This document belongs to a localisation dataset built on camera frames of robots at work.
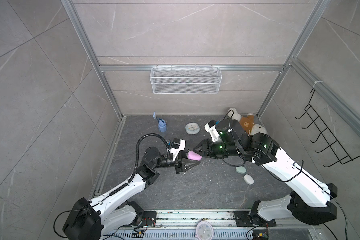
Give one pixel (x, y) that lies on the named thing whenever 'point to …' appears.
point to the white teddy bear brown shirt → (247, 123)
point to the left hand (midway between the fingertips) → (198, 156)
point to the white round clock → (204, 230)
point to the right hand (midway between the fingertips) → (195, 150)
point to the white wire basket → (186, 80)
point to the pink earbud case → (192, 155)
